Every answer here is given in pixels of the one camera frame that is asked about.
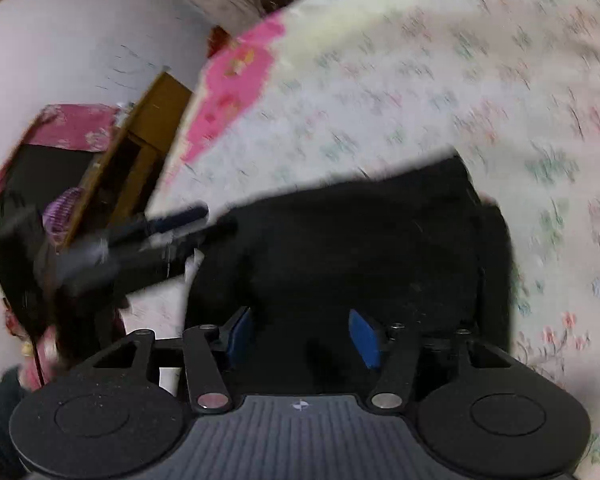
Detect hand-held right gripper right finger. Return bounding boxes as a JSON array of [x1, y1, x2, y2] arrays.
[[348, 308, 514, 412]]

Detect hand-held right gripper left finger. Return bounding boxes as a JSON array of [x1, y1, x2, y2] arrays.
[[91, 306, 256, 412]]

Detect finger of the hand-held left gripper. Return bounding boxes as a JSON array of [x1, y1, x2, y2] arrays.
[[115, 217, 240, 287], [107, 202, 211, 247]]

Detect black pants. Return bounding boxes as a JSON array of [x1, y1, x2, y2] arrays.
[[182, 155, 513, 396]]

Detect purple ribbed object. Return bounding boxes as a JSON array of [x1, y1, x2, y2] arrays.
[[42, 187, 83, 246]]

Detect dark screen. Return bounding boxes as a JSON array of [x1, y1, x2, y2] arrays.
[[0, 142, 106, 211]]

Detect wooden desk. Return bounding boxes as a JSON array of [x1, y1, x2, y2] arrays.
[[60, 70, 196, 251]]

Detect pink floral cloth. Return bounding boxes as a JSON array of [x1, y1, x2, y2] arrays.
[[0, 102, 131, 226]]

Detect pink and yellow printed blanket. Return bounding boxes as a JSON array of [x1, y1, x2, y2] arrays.
[[180, 0, 596, 166]]

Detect white floral bed sheet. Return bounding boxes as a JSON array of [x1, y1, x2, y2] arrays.
[[145, 0, 600, 476]]

